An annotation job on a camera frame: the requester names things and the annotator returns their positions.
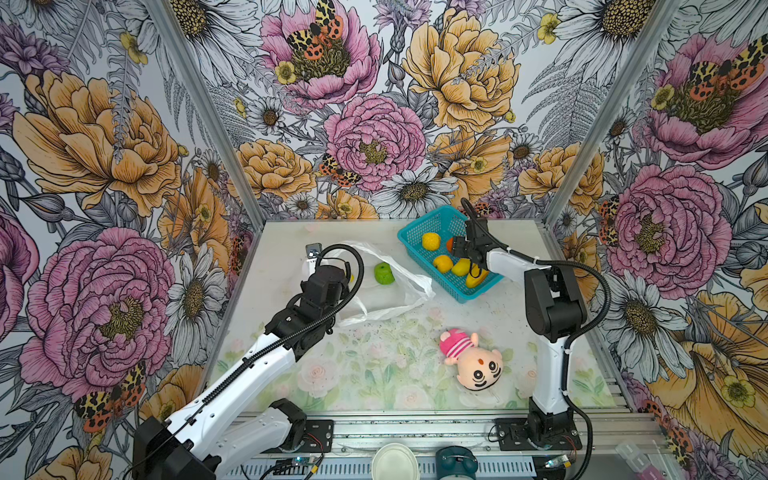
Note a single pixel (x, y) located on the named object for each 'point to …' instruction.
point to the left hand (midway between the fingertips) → (330, 278)
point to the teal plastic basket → (447, 222)
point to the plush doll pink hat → (478, 368)
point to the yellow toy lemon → (431, 241)
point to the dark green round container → (456, 462)
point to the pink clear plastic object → (639, 463)
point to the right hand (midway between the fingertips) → (464, 250)
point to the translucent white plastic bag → (386, 285)
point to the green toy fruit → (383, 273)
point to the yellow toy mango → (461, 267)
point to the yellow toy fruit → (443, 264)
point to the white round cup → (394, 461)
